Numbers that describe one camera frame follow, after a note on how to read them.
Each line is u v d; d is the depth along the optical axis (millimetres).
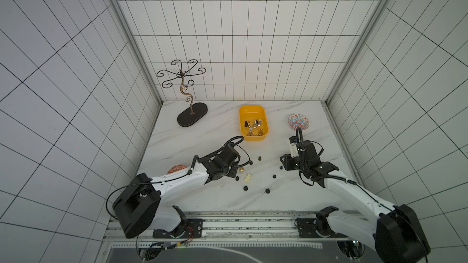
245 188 833
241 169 894
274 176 874
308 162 644
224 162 641
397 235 391
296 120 1067
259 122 1057
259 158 924
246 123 1065
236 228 744
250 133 1010
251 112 1115
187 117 1106
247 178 862
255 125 1057
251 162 921
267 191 828
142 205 411
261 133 1014
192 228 723
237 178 856
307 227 728
